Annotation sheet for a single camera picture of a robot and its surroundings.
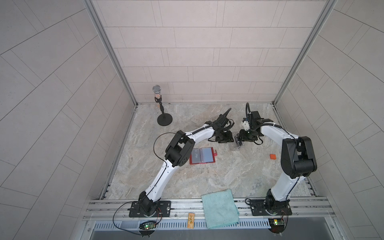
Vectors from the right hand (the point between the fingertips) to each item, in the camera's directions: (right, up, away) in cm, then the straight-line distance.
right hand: (240, 137), depth 94 cm
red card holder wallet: (-26, -10, -5) cm, 28 cm away
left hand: (-3, -1, 0) cm, 3 cm away
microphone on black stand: (-51, +11, +11) cm, 53 cm away
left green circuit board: (-48, -34, -30) cm, 66 cm away
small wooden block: (-30, -34, -27) cm, 53 cm away
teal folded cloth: (-16, -30, -23) cm, 42 cm away
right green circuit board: (+10, -36, -26) cm, 46 cm away
